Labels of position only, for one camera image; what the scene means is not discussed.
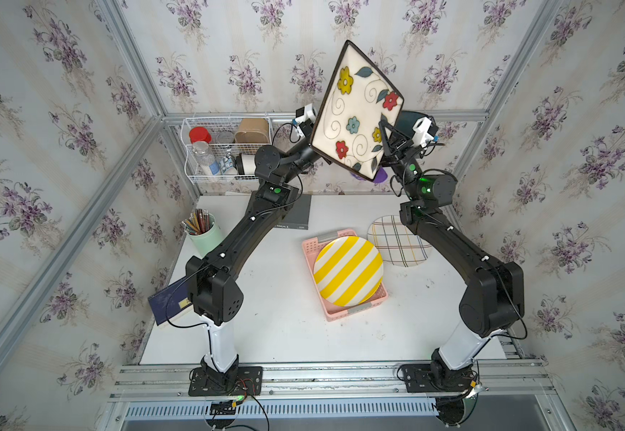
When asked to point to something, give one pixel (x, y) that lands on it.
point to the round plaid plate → (398, 245)
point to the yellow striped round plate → (348, 271)
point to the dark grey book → (298, 215)
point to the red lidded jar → (199, 134)
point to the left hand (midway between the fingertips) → (363, 128)
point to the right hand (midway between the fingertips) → (380, 129)
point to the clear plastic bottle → (206, 162)
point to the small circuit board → (224, 408)
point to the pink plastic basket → (312, 247)
